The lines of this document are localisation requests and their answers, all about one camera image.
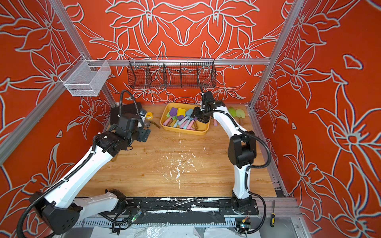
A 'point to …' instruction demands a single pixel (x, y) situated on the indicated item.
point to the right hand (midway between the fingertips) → (194, 114)
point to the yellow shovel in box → (181, 112)
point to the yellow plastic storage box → (203, 128)
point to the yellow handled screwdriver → (273, 218)
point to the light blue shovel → (189, 112)
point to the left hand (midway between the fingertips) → (140, 123)
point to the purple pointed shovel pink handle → (173, 112)
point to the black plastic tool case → (127, 110)
